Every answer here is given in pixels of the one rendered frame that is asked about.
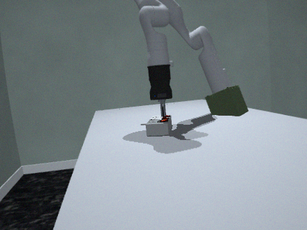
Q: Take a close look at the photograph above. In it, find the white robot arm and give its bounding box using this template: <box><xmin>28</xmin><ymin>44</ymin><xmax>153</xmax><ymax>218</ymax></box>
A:
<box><xmin>135</xmin><ymin>0</ymin><xmax>232</xmax><ymax>93</ymax></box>

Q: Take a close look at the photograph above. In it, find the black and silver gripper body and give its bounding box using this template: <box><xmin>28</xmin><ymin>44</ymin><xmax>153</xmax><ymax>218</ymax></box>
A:
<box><xmin>147</xmin><ymin>50</ymin><xmax>173</xmax><ymax>100</ymax></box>

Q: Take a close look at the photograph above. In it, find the white power strip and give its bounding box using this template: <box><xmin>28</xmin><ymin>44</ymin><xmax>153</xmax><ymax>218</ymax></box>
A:
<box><xmin>140</xmin><ymin>115</ymin><xmax>172</xmax><ymax>136</ymax></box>

